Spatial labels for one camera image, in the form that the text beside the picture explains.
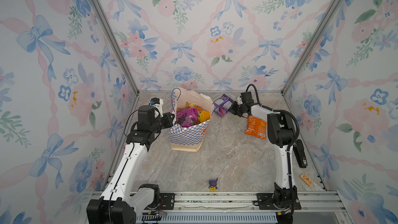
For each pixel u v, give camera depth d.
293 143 0.90
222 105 1.09
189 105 0.98
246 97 0.90
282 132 0.62
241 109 0.95
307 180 0.80
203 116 0.88
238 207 0.73
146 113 0.56
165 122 0.68
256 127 0.97
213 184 0.75
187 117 0.82
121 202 0.39
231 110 0.98
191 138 0.78
